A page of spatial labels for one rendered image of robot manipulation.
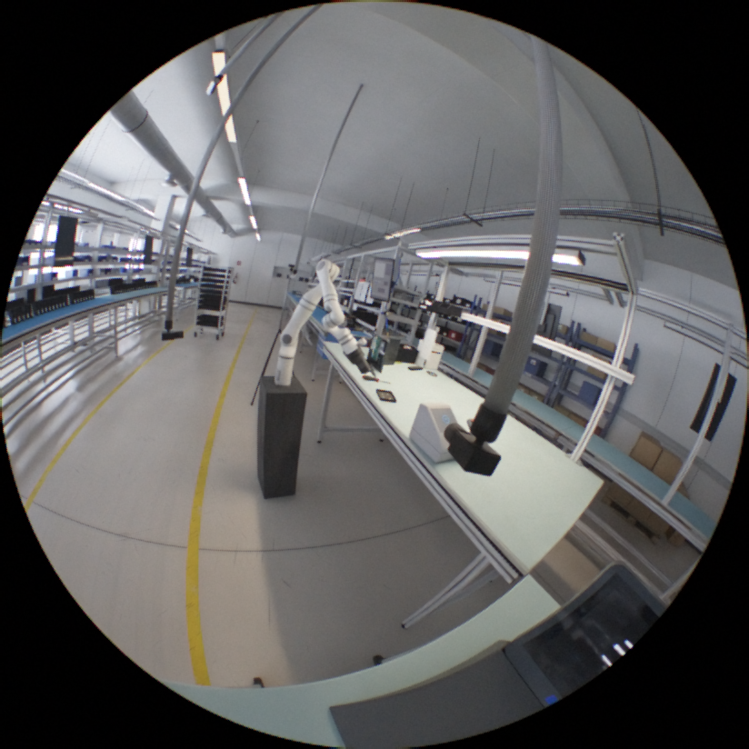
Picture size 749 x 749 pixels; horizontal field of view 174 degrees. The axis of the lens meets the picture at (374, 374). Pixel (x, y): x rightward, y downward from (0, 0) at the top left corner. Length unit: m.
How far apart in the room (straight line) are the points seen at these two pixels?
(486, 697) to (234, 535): 1.57
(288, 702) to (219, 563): 1.33
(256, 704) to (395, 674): 0.16
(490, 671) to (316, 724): 0.19
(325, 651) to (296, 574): 0.49
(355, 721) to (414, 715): 0.06
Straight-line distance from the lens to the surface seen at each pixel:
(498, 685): 0.35
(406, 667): 0.38
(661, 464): 3.90
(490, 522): 0.72
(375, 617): 1.54
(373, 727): 0.35
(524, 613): 0.49
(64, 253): 3.55
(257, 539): 1.68
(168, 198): 7.52
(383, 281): 2.90
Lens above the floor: 1.44
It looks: 17 degrees down
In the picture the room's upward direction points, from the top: 15 degrees clockwise
